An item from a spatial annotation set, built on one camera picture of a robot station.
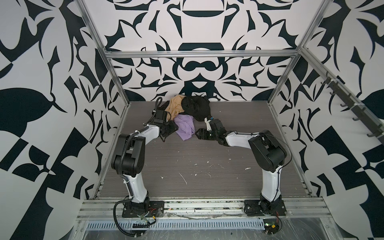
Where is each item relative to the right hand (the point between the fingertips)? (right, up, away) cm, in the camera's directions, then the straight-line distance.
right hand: (200, 131), depth 97 cm
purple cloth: (-9, +3, +4) cm, 11 cm away
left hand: (-15, +4, 0) cm, 15 cm away
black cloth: (-1, +17, +11) cm, 20 cm away
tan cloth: (-17, +16, +8) cm, 25 cm away
